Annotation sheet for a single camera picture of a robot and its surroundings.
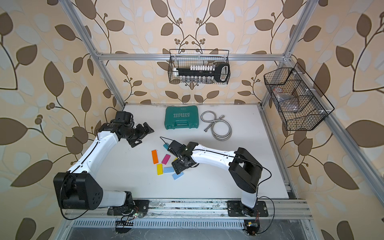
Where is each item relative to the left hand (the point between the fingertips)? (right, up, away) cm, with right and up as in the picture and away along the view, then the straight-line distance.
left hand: (146, 133), depth 83 cm
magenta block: (+9, -17, +9) cm, 21 cm away
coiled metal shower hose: (+46, 0, +24) cm, 51 cm away
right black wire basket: (+80, +15, -9) cm, 82 cm away
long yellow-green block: (+19, -10, -17) cm, 28 cm away
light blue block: (+16, -26, +4) cm, 30 cm away
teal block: (+8, -10, +13) cm, 18 cm away
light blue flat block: (+11, -22, +5) cm, 26 cm away
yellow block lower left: (+6, -22, +7) cm, 23 cm away
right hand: (+20, -19, +1) cm, 28 cm away
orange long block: (+2, -16, +11) cm, 19 cm away
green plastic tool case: (+17, +9, +25) cm, 31 cm away
